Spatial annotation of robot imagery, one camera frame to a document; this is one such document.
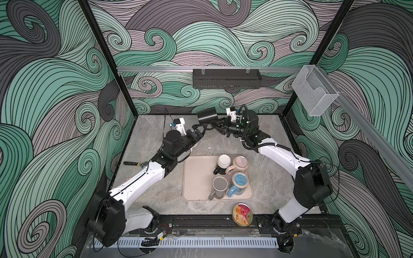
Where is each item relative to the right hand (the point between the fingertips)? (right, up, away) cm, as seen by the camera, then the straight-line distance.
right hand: (210, 123), depth 75 cm
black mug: (-1, +4, +1) cm, 4 cm away
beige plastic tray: (-6, -33, +13) cm, 36 cm away
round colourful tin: (+15, -42, -2) cm, 45 cm away
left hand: (-3, -2, -2) cm, 4 cm away
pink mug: (+15, -19, +1) cm, 24 cm away
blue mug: (+15, -28, +1) cm, 32 cm away
